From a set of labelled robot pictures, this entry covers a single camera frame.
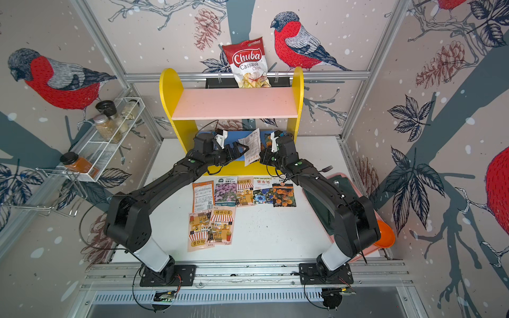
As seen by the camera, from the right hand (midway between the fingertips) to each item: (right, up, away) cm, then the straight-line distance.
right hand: (258, 152), depth 85 cm
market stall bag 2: (-16, -33, +1) cm, 37 cm away
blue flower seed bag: (+2, -19, +13) cm, 23 cm away
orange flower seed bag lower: (+5, +6, +15) cm, 17 cm away
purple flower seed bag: (-16, -18, +13) cm, 28 cm away
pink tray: (+31, -28, +5) cm, 42 cm away
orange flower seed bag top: (+13, -21, +11) cm, 27 cm away
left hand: (-5, +2, -3) cm, 6 cm away
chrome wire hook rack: (-62, -12, -25) cm, 68 cm away
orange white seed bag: (-27, -22, +10) cm, 36 cm away
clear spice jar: (-56, +18, 0) cm, 59 cm away
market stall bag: (-26, -35, -1) cm, 43 cm away
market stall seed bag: (-7, -21, +11) cm, 25 cm away
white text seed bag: (-2, +5, +8) cm, 10 cm away
